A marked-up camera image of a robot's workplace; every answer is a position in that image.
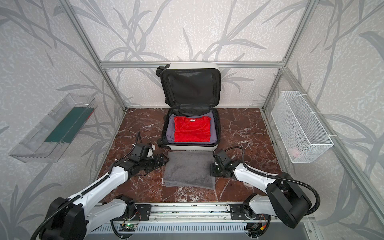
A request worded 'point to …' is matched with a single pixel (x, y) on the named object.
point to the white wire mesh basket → (304, 139)
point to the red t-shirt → (192, 129)
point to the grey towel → (189, 169)
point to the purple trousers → (170, 127)
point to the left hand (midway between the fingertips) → (166, 157)
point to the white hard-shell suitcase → (191, 93)
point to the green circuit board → (127, 227)
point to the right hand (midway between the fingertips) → (211, 166)
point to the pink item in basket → (294, 151)
